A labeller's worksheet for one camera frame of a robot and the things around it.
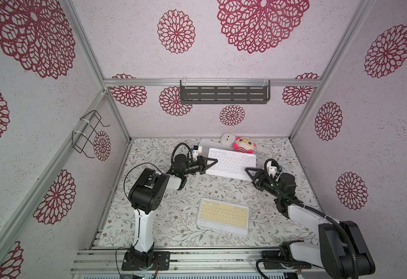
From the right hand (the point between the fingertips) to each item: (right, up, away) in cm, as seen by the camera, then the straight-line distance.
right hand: (246, 171), depth 82 cm
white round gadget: (-3, +19, +35) cm, 40 cm away
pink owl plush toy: (+6, +14, +27) cm, 31 cm away
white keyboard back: (-18, +15, +35) cm, 42 cm away
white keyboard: (-6, +3, +4) cm, 8 cm away
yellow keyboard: (-10, -22, +2) cm, 25 cm away
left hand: (-13, +4, +5) cm, 14 cm away
